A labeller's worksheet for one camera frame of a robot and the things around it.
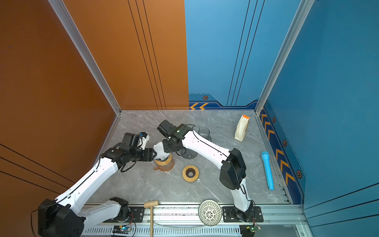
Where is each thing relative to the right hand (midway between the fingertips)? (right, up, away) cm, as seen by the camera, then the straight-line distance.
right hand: (167, 149), depth 80 cm
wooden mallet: (-8, -28, -5) cm, 29 cm away
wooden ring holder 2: (+12, -16, +7) cm, 21 cm away
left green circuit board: (-21, -37, -9) cm, 44 cm away
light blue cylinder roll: (+59, -8, +11) cm, 61 cm away
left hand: (-9, -2, +1) cm, 9 cm away
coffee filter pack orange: (+47, +11, +19) cm, 52 cm away
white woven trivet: (+23, -31, -7) cm, 39 cm away
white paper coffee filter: (-5, 0, +1) cm, 5 cm away
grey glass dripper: (+12, 0, -15) cm, 19 cm away
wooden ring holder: (-2, -8, +1) cm, 8 cm away
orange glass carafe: (-3, -13, +8) cm, 15 cm away
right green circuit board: (+41, -38, -10) cm, 57 cm away
